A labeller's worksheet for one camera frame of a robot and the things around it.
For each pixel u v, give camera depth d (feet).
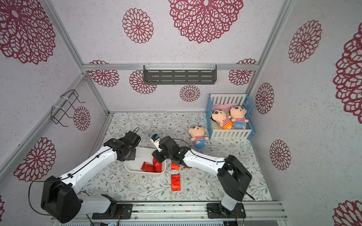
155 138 2.35
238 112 3.26
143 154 3.01
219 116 3.31
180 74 3.01
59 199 1.31
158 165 2.87
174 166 2.95
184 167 2.93
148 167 2.80
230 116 3.38
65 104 2.55
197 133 3.21
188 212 2.46
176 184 2.68
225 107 3.59
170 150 2.06
